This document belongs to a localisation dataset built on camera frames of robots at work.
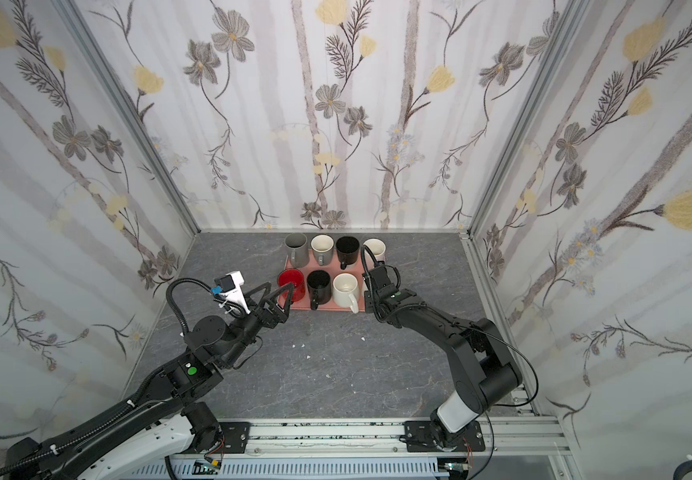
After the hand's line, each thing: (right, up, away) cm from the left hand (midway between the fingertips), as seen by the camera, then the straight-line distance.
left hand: (277, 279), depth 67 cm
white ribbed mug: (+15, -6, +30) cm, 34 cm away
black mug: (+6, -5, +31) cm, 32 cm away
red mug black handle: (-1, -2, +29) cm, 29 cm away
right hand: (+23, -4, +24) cm, 34 cm away
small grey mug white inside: (+7, +8, +35) cm, 37 cm away
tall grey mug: (-2, +8, +34) cm, 35 cm away
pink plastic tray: (+11, +1, +40) cm, 41 cm away
